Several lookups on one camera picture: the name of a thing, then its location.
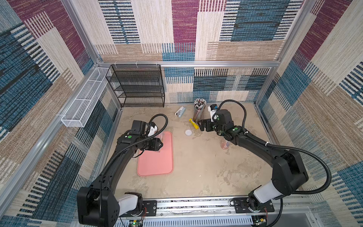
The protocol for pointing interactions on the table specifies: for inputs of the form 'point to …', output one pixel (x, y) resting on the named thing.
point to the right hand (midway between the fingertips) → (206, 122)
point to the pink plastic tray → (155, 162)
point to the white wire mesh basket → (77, 114)
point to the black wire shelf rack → (137, 85)
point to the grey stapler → (180, 111)
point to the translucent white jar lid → (188, 132)
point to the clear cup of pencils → (199, 106)
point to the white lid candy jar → (224, 144)
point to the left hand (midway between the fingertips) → (158, 144)
